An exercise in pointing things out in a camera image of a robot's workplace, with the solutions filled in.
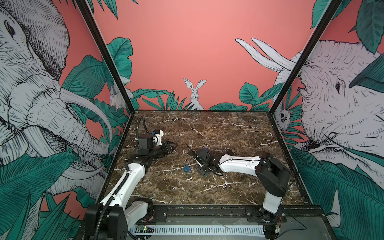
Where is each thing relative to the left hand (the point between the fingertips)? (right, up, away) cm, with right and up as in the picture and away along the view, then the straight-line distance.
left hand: (177, 143), depth 79 cm
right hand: (+13, -16, +9) cm, 22 cm away
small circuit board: (-14, -40, -9) cm, 43 cm away
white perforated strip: (+14, -41, -9) cm, 44 cm away
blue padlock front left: (+5, -17, +10) cm, 20 cm away
